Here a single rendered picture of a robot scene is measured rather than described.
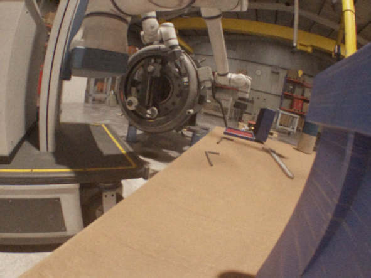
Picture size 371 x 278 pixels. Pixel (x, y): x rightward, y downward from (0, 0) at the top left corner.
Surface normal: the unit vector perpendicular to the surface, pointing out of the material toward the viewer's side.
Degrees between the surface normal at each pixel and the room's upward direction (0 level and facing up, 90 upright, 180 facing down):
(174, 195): 0
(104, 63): 90
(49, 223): 90
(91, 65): 90
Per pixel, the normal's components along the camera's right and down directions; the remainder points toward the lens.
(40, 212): 0.57, 0.29
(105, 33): 0.55, -0.09
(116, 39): 0.86, -0.06
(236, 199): 0.18, -0.96
